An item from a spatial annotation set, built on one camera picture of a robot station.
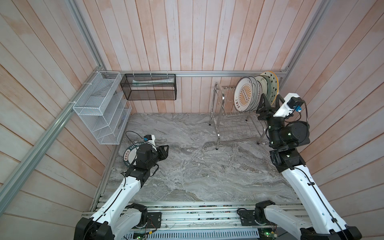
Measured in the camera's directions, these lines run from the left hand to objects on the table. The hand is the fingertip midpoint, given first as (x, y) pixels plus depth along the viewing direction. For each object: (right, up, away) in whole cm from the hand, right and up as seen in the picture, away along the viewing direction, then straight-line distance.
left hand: (167, 149), depth 81 cm
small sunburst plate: (+43, +31, +2) cm, 54 cm away
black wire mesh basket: (-15, +42, +22) cm, 50 cm away
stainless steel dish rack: (+45, +14, +26) cm, 53 cm away
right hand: (+44, +25, -24) cm, 56 cm away
